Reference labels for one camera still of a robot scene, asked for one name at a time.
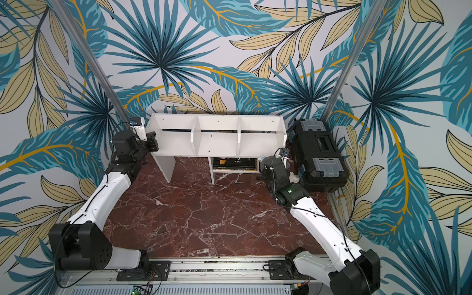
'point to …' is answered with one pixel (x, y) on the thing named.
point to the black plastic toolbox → (319, 162)
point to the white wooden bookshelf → (232, 143)
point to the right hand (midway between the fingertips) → (273, 166)
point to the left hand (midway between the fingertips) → (153, 134)
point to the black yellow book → (235, 164)
